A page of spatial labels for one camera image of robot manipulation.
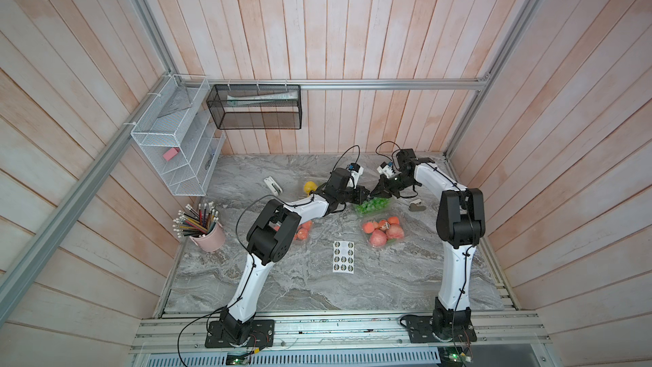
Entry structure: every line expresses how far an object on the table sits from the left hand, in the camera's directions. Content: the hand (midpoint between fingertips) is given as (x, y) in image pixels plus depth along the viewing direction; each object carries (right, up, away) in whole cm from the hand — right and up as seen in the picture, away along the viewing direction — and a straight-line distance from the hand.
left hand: (369, 195), depth 96 cm
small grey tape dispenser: (+20, -5, +4) cm, 21 cm away
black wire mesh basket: (-49, +33, +12) cm, 60 cm away
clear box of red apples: (+4, -13, -4) cm, 14 cm away
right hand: (+1, +1, +2) cm, 3 cm away
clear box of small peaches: (-26, -13, -5) cm, 29 cm away
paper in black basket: (-40, +35, -6) cm, 54 cm away
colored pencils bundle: (-62, -8, -14) cm, 64 cm away
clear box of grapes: (+2, -4, +1) cm, 5 cm away
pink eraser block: (-69, +15, -14) cm, 72 cm away
